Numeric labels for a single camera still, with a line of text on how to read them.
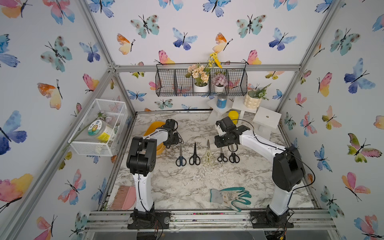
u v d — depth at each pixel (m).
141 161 0.54
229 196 0.81
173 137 0.93
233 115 1.04
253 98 0.86
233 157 0.96
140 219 0.67
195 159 0.95
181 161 0.94
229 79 0.87
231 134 0.67
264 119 0.96
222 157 0.96
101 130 0.63
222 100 0.98
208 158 0.95
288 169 0.48
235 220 0.75
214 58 0.82
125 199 0.80
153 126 1.12
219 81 0.89
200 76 0.80
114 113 1.04
